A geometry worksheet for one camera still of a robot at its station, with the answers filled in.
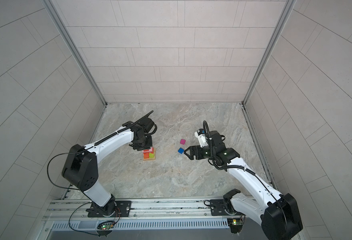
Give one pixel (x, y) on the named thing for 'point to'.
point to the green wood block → (151, 155)
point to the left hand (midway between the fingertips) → (153, 145)
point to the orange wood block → (146, 155)
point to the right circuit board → (235, 221)
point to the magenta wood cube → (182, 141)
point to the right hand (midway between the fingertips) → (190, 152)
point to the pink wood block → (150, 151)
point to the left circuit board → (107, 226)
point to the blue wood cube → (180, 150)
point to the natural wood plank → (149, 159)
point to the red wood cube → (146, 150)
